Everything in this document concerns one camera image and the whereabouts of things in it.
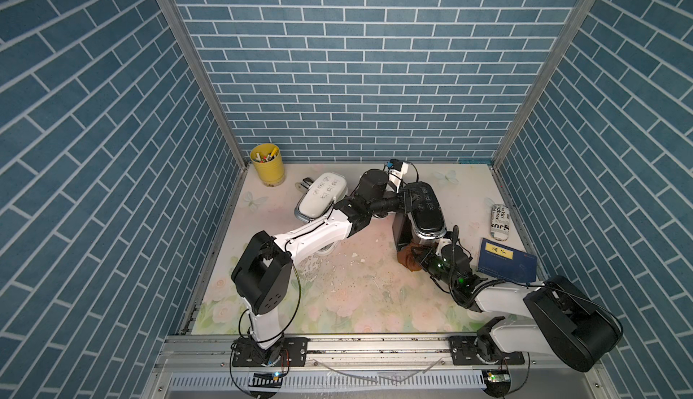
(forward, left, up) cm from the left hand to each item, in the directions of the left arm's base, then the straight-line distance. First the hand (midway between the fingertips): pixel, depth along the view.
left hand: (429, 201), depth 76 cm
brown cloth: (-8, +5, -19) cm, 21 cm away
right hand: (-5, +2, -20) cm, 21 cm away
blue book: (-7, -30, -25) cm, 40 cm away
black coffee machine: (-4, +2, -3) cm, 6 cm away
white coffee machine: (+4, +33, -3) cm, 33 cm away
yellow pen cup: (+28, +55, -11) cm, 63 cm away
